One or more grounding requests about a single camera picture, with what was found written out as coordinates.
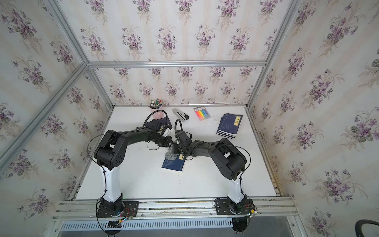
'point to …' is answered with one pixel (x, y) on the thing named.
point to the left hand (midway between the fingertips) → (174, 147)
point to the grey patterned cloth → (170, 154)
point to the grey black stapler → (183, 116)
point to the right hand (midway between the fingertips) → (175, 150)
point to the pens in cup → (156, 104)
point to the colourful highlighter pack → (202, 113)
